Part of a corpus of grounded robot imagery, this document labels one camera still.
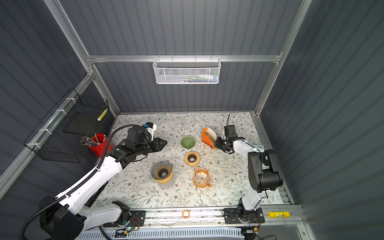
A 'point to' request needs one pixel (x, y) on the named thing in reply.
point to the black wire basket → (76, 117)
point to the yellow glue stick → (280, 214)
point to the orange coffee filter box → (209, 137)
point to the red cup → (103, 147)
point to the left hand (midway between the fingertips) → (167, 142)
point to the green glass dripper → (188, 142)
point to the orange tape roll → (186, 217)
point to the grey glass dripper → (161, 169)
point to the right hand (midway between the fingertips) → (218, 144)
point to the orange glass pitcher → (200, 177)
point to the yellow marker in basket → (102, 114)
